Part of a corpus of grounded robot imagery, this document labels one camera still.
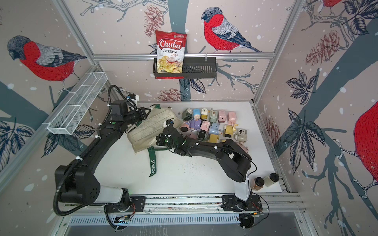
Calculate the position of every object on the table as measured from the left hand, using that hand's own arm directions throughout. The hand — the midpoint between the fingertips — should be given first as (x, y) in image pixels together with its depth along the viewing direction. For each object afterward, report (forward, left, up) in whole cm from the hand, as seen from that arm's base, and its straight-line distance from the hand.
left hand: (152, 106), depth 82 cm
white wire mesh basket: (-5, +39, +3) cm, 40 cm away
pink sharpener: (+9, -44, -21) cm, 49 cm away
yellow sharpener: (+13, -31, -22) cm, 40 cm away
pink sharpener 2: (+1, -31, -21) cm, 37 cm away
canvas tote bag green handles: (-4, +11, -26) cm, 28 cm away
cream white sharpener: (-5, -55, -23) cm, 59 cm away
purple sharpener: (+3, -25, -21) cm, 33 cm away
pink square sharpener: (+9, -51, -20) cm, 55 cm away
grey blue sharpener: (0, -38, -22) cm, 43 cm away
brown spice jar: (-36, -55, -16) cm, 68 cm away
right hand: (-13, -1, -12) cm, 18 cm away
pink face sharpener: (0, -17, -21) cm, 27 cm away
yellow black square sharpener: (-1, -47, -23) cm, 52 cm away
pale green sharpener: (+9, -37, -22) cm, 44 cm away
